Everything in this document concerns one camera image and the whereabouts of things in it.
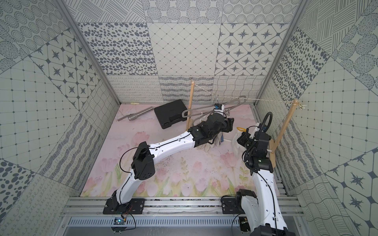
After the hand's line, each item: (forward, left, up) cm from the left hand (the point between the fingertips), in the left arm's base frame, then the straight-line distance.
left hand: (237, 123), depth 74 cm
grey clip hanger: (+9, +20, -2) cm, 22 cm away
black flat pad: (+27, +42, -24) cm, 55 cm away
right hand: (-1, -4, -8) cm, 9 cm away
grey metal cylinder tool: (+23, +69, -23) cm, 76 cm away
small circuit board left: (-40, +59, -29) cm, 77 cm away
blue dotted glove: (-3, -2, -16) cm, 16 cm away
